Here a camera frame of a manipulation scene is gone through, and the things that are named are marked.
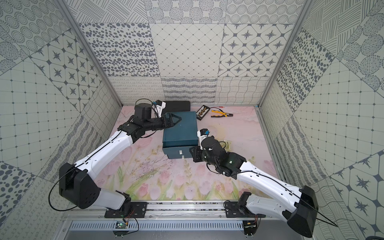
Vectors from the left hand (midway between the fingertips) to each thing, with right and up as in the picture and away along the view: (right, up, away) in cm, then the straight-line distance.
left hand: (176, 117), depth 77 cm
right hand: (+8, -17, -4) cm, 19 cm away
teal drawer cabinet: (+4, -9, +1) cm, 10 cm away
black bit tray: (+15, +4, +38) cm, 41 cm away
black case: (-6, +10, +45) cm, 46 cm away
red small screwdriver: (+31, +9, +45) cm, 55 cm away
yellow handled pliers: (+32, +3, +37) cm, 49 cm away
